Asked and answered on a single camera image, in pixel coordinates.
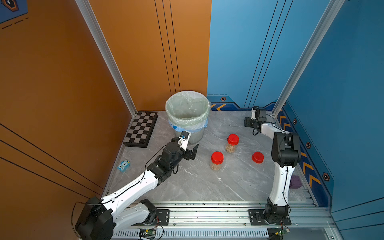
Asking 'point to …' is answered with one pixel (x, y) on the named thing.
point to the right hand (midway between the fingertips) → (250, 120)
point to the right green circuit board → (282, 232)
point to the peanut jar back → (230, 148)
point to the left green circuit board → (150, 233)
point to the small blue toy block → (123, 165)
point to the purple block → (296, 182)
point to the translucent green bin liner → (187, 109)
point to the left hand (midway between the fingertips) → (190, 139)
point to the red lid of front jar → (257, 157)
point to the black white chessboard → (141, 129)
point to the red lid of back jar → (233, 139)
